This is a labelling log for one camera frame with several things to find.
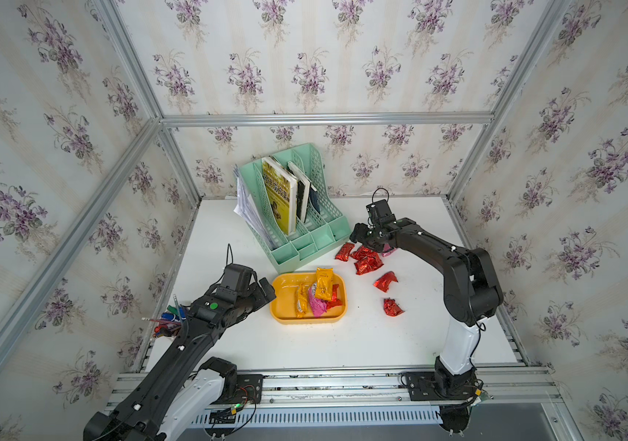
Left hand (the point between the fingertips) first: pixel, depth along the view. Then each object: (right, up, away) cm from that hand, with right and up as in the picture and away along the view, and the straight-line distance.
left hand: (268, 297), depth 79 cm
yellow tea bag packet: (+17, +3, +6) cm, 18 cm away
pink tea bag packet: (+15, -4, +5) cm, 16 cm away
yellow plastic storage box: (+3, -6, +9) cm, 11 cm away
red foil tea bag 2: (+25, +11, +21) cm, 34 cm away
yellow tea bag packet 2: (+10, -3, +5) cm, 11 cm away
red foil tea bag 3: (+32, +9, +16) cm, 37 cm away
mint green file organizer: (+15, +18, +20) cm, 31 cm away
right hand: (+30, +16, +16) cm, 37 cm away
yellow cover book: (+2, +34, +14) cm, 36 cm away
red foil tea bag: (+20, -4, +7) cm, 21 cm away
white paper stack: (-7, +27, -1) cm, 27 cm away
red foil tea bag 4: (+37, +2, +11) cm, 39 cm away
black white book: (+10, +34, +18) cm, 40 cm away
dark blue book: (+14, +32, +23) cm, 41 cm away
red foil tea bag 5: (+38, -5, +6) cm, 39 cm away
